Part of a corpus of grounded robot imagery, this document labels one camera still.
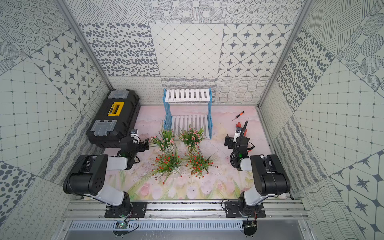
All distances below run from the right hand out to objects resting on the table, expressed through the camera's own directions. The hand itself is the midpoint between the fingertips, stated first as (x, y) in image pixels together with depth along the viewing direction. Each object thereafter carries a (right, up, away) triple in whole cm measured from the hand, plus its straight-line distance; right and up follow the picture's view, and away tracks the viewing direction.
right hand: (236, 137), depth 95 cm
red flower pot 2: (-25, -12, -20) cm, 34 cm away
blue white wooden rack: (-35, +21, +28) cm, 49 cm away
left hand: (-59, -1, 0) cm, 59 cm away
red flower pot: (-41, -11, -22) cm, 48 cm away
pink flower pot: (-43, 0, -13) cm, 45 cm away
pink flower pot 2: (-28, 0, -10) cm, 30 cm away
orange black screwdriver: (+8, +15, +20) cm, 26 cm away
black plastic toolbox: (-76, +13, -2) cm, 77 cm away
